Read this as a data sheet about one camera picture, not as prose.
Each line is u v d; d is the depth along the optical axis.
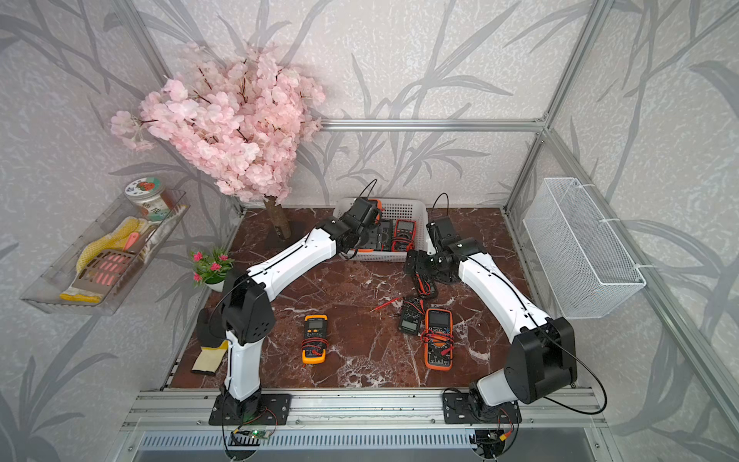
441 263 0.59
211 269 0.86
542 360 0.41
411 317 0.87
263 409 0.72
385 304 0.94
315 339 0.82
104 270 0.61
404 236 1.05
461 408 0.74
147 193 0.69
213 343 0.83
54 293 0.57
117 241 0.68
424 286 0.94
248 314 0.49
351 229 0.65
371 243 0.80
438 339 0.82
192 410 0.77
